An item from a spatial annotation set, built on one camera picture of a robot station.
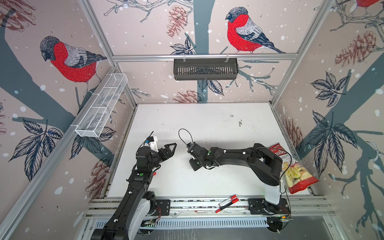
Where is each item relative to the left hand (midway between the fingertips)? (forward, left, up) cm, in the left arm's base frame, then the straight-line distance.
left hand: (171, 147), depth 80 cm
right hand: (-4, -11, -16) cm, 19 cm away
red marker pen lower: (-24, -33, -15) cm, 43 cm away
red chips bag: (-14, -69, -11) cm, 71 cm away
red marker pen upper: (-21, -33, -15) cm, 42 cm away
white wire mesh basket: (+8, +37, +15) cm, 41 cm away
